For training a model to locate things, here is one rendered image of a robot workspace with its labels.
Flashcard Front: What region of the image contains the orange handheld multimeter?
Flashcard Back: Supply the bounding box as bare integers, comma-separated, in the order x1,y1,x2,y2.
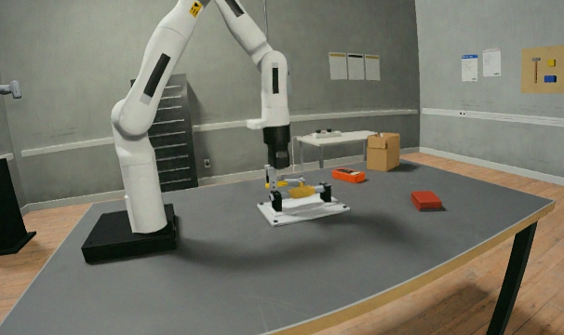
332,168,365,183

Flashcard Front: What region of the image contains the red rectangular block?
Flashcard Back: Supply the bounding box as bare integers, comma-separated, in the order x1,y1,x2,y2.
411,191,442,212

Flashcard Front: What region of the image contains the brown cardboard box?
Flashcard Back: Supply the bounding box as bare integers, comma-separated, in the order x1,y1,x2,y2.
367,133,399,171

